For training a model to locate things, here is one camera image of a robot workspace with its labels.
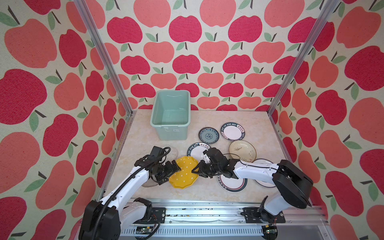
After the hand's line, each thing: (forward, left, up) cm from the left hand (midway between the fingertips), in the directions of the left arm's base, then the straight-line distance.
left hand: (178, 174), depth 81 cm
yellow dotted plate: (-1, -4, -2) cm, 4 cm away
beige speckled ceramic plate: (+18, -43, -6) cm, 47 cm away
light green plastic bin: (+53, +9, -6) cm, 54 cm away
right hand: (+1, -8, +1) cm, 9 cm away
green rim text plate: (+20, -11, -9) cm, 25 cm away
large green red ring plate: (-4, -30, -6) cm, 31 cm away
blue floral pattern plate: (+32, -20, -7) cm, 39 cm away
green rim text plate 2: (+34, -38, -6) cm, 52 cm away
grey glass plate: (-8, +12, +11) cm, 18 cm away
